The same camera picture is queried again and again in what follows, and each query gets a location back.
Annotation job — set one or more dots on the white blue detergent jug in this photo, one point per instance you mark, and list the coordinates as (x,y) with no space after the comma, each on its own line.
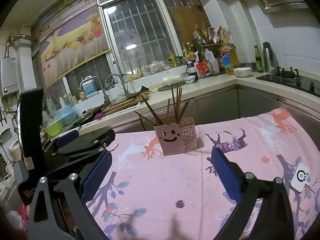
(88,86)

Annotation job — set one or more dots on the white water heater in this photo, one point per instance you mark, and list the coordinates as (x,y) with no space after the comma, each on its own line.
(9,77)

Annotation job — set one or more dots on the red snack bag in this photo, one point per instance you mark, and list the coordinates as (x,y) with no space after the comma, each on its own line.
(203,69)

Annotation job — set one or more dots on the yellow cooking oil bottle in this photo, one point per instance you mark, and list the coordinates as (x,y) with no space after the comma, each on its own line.
(229,56)

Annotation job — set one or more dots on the wooden cutting board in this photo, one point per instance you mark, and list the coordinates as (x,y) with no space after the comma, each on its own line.
(124,105)

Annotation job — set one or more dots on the white ceramic bowl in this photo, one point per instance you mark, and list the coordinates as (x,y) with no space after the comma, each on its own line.
(242,72)

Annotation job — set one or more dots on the blue plastic lid container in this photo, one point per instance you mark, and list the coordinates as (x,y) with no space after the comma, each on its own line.
(67,115)

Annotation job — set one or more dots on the dark green sauce bottle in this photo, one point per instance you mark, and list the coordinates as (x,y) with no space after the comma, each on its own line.
(259,64)

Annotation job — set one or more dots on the small patterned bowl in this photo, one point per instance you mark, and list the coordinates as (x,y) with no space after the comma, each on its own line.
(189,79)

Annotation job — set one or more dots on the barred kitchen window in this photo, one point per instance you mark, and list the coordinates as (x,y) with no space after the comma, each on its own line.
(143,31)

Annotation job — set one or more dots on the stainless steel thermos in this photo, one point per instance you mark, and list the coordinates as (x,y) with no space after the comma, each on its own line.
(269,57)

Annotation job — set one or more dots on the pink smiley utensil holder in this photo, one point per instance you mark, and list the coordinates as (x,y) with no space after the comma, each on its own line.
(176,138)

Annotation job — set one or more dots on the white square timer device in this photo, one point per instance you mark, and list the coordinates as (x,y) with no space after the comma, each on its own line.
(300,177)

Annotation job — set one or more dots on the brown chopstick in holder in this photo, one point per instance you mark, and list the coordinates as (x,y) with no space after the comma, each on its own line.
(179,95)
(182,111)
(143,117)
(174,101)
(158,120)
(168,108)

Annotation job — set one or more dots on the white plastic jug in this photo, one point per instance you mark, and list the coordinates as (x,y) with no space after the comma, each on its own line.
(212,60)

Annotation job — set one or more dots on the black gas stove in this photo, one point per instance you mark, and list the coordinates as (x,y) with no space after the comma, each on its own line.
(292,78)

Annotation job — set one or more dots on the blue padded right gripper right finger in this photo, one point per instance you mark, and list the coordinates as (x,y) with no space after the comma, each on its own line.
(274,220)

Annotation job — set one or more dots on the fruit print roller blind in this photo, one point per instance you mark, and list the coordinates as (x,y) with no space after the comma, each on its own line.
(71,33)

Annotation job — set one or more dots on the chrome kitchen faucet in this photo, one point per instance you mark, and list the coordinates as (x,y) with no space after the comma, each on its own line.
(107,89)

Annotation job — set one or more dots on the green plastic bowl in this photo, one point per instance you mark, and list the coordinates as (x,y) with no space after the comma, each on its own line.
(54,129)

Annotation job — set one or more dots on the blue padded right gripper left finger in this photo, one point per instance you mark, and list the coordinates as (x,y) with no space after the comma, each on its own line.
(59,211)

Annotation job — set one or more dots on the pink deer print tablecloth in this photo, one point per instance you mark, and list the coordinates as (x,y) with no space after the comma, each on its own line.
(147,195)

